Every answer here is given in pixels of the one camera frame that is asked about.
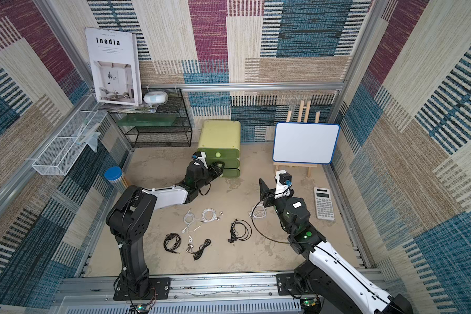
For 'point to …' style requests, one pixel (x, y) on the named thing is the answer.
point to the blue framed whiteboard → (305, 142)
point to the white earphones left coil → (188, 218)
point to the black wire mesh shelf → (169, 126)
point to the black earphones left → (176, 245)
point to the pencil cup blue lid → (114, 175)
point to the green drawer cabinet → (220, 141)
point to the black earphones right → (234, 237)
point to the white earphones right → (259, 212)
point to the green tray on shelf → (147, 120)
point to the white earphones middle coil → (203, 218)
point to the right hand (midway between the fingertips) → (269, 177)
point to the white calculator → (324, 206)
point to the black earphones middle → (197, 254)
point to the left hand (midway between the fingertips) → (223, 163)
